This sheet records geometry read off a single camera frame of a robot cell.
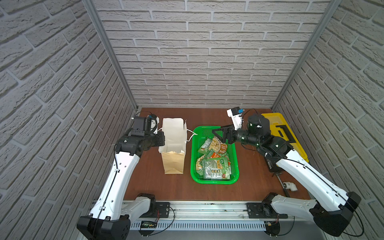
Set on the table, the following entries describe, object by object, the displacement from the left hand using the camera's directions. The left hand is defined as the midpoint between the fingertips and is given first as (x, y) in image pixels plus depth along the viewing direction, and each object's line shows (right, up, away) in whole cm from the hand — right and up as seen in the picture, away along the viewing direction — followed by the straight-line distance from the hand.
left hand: (160, 133), depth 73 cm
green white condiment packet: (+30, -21, +11) cm, 38 cm away
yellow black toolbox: (+69, +3, +14) cm, 70 cm away
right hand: (+29, +3, -7) cm, 30 cm away
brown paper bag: (+6, -2, +14) cm, 15 cm away
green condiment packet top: (+32, -10, +19) cm, 39 cm away
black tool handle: (+67, -32, +6) cm, 75 cm away
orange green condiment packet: (+28, -14, +16) cm, 35 cm away
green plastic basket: (+20, 0, -6) cm, 20 cm away
